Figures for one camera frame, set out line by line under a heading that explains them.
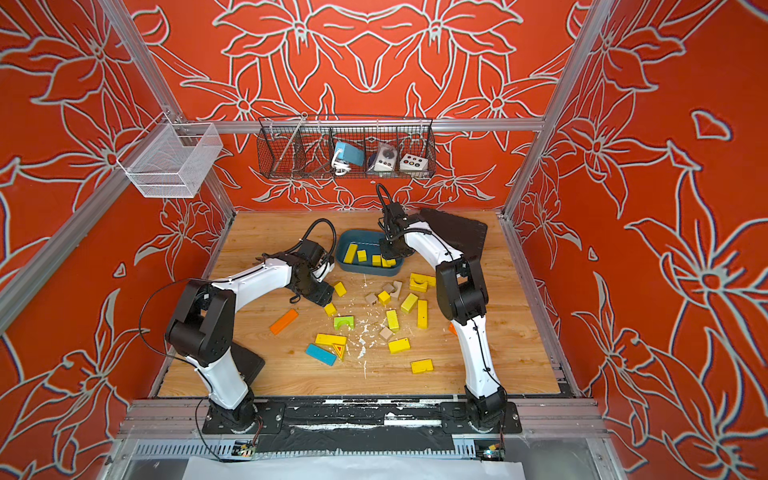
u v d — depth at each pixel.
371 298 0.93
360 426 0.73
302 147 0.99
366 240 1.07
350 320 0.88
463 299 0.60
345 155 0.84
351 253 1.05
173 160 0.92
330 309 0.92
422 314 0.90
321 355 0.84
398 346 0.84
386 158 0.90
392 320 0.88
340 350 0.82
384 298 0.92
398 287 0.95
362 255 1.04
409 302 0.92
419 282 0.98
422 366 0.81
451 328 0.88
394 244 0.87
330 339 0.86
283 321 0.90
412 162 0.94
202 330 0.48
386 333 0.85
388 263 0.98
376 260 1.01
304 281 0.71
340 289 0.95
